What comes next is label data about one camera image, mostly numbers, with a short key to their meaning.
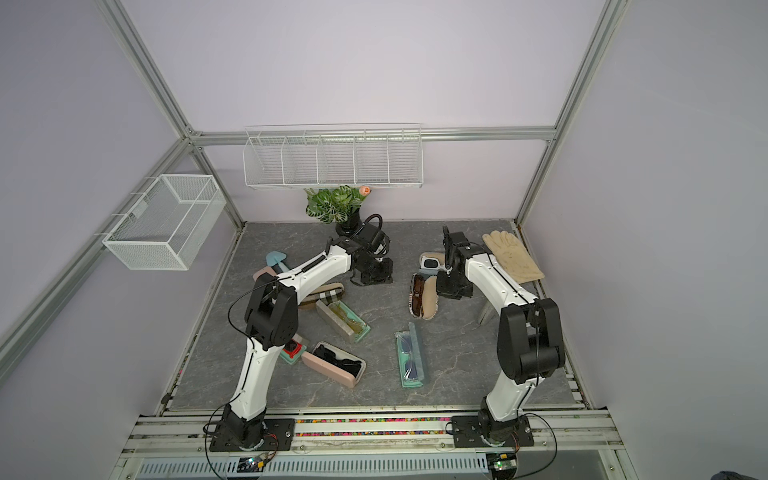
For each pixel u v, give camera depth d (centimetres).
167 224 83
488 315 89
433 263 105
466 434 74
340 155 99
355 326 91
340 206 91
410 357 83
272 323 57
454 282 77
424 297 96
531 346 47
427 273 102
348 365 85
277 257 108
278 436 74
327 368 77
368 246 79
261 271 104
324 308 88
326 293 91
